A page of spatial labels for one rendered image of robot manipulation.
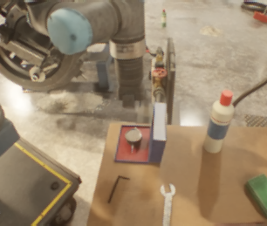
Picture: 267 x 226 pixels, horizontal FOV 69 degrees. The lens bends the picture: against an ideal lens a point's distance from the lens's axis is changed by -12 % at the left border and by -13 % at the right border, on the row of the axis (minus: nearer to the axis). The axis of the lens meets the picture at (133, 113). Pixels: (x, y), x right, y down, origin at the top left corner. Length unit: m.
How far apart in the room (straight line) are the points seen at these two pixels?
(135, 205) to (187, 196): 0.15
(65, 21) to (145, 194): 0.49
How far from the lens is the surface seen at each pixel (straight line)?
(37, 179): 0.95
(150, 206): 0.63
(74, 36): 0.40
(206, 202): 0.65
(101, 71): 1.72
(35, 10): 0.53
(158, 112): 0.69
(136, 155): 0.72
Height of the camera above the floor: 1.05
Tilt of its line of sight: 42 degrees down
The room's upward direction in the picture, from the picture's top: 4 degrees counter-clockwise
